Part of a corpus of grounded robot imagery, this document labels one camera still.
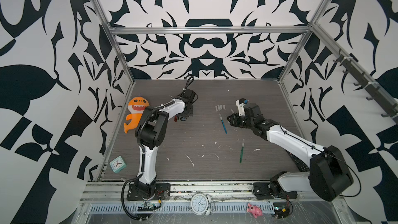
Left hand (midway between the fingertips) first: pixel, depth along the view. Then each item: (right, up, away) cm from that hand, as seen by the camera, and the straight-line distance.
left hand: (184, 110), depth 102 cm
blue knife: (+24, -8, -3) cm, 26 cm away
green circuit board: (+46, -43, -31) cm, 70 cm away
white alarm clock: (+10, -37, -34) cm, 52 cm away
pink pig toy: (+34, -40, -34) cm, 62 cm away
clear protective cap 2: (+24, +2, +3) cm, 24 cm away
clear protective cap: (+22, +1, +3) cm, 23 cm away
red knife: (-5, -5, -3) cm, 8 cm away
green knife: (+33, -21, -15) cm, 42 cm away
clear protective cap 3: (+26, +2, +3) cm, 26 cm away
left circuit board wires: (-14, -42, -29) cm, 53 cm away
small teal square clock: (-33, -26, -21) cm, 47 cm away
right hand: (+24, -2, -16) cm, 29 cm away
